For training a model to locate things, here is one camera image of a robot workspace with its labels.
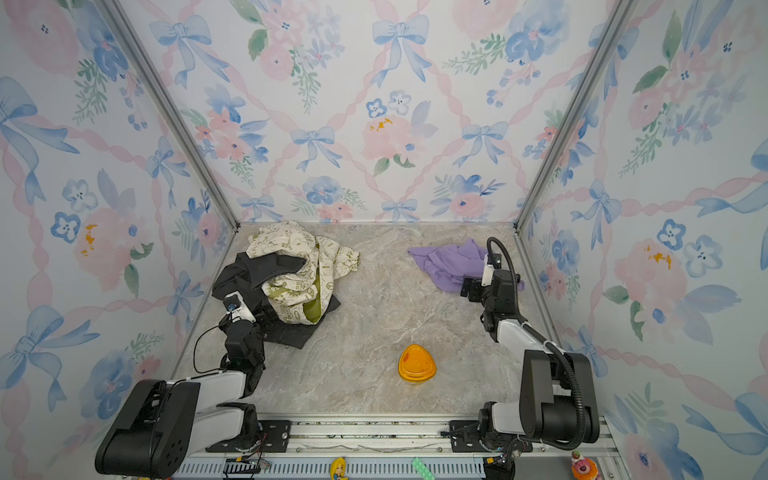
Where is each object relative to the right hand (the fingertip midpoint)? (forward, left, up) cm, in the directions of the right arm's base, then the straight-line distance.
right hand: (482, 275), depth 91 cm
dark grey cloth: (+2, +75, -4) cm, 75 cm away
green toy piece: (-48, +20, -10) cm, 53 cm away
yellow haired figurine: (-49, +39, -9) cm, 63 cm away
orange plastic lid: (-27, +21, -2) cm, 34 cm away
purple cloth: (+9, +8, -7) cm, 14 cm away
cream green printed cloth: (-7, +53, -2) cm, 54 cm away
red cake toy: (-47, -16, -9) cm, 51 cm away
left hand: (-10, +68, +1) cm, 69 cm away
